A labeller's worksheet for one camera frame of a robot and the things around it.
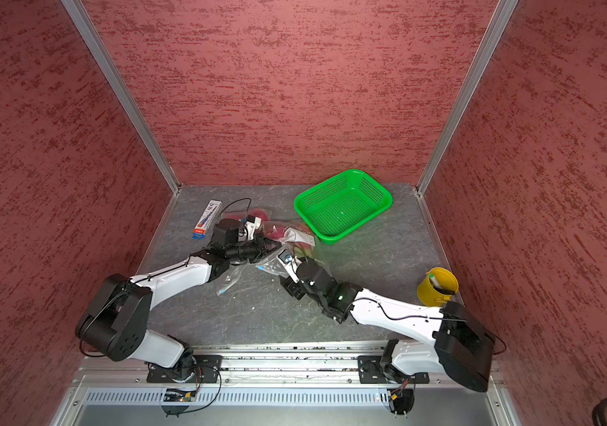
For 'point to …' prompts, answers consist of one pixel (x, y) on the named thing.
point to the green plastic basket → (337, 206)
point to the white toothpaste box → (208, 219)
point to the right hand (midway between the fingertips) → (290, 272)
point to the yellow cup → (437, 287)
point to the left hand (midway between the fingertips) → (281, 248)
